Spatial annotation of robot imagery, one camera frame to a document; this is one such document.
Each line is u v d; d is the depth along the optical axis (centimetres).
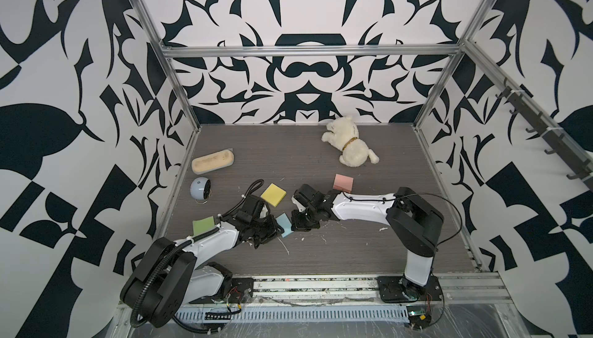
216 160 102
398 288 74
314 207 70
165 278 42
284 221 85
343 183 101
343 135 104
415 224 48
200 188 89
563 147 55
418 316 71
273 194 95
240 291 74
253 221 74
